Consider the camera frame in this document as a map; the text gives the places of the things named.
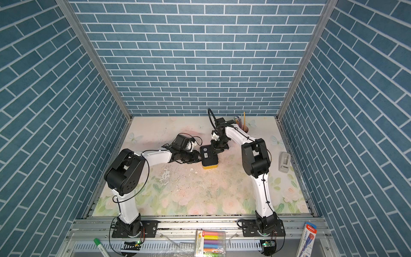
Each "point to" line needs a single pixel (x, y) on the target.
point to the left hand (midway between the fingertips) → (205, 160)
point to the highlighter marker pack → (210, 243)
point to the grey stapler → (284, 162)
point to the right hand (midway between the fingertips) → (214, 153)
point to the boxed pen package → (307, 242)
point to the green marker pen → (98, 243)
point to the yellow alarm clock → (209, 159)
